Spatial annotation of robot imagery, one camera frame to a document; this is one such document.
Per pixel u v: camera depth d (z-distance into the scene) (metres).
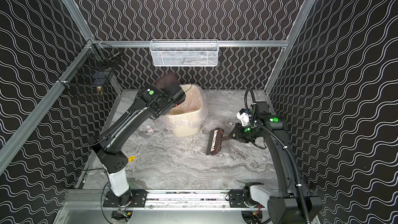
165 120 0.75
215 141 0.80
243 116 0.67
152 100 0.47
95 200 0.76
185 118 0.76
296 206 0.36
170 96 0.55
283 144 0.43
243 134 0.62
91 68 0.94
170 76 0.78
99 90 0.83
